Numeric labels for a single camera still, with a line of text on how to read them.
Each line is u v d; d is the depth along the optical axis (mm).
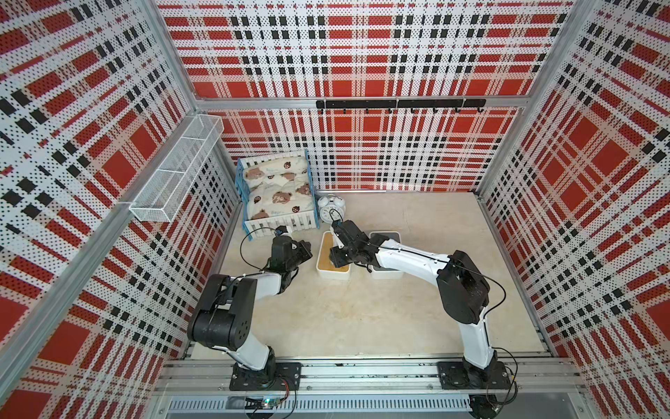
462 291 512
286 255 760
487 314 539
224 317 456
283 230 851
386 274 935
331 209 1045
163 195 929
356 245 701
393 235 1059
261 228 801
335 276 913
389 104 885
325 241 983
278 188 1112
